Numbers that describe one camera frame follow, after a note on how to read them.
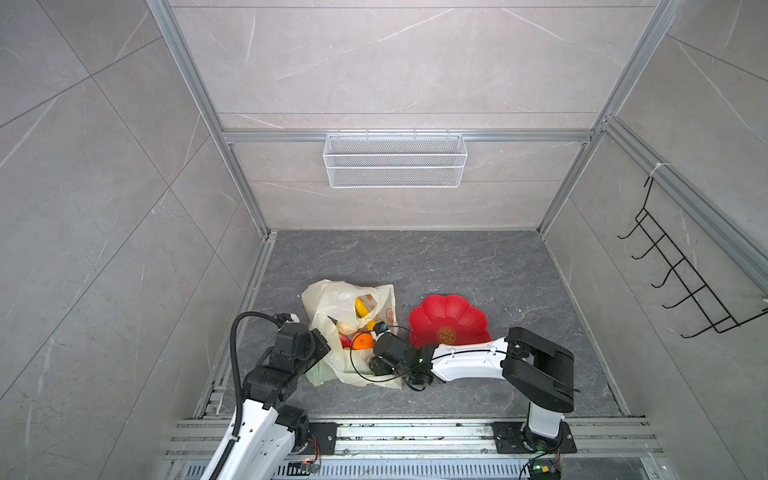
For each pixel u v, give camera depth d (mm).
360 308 953
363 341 858
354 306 762
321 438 735
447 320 953
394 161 1005
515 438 750
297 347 587
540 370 491
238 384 513
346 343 873
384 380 647
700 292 627
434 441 746
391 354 648
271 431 613
